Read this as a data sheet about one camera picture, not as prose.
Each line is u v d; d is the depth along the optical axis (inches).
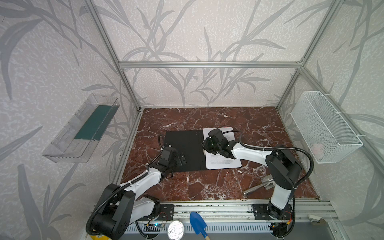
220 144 27.3
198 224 27.8
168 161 27.0
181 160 32.2
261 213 28.8
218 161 35.9
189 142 44.1
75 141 24.9
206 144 31.5
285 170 18.7
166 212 28.7
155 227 28.2
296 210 29.0
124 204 16.5
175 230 25.6
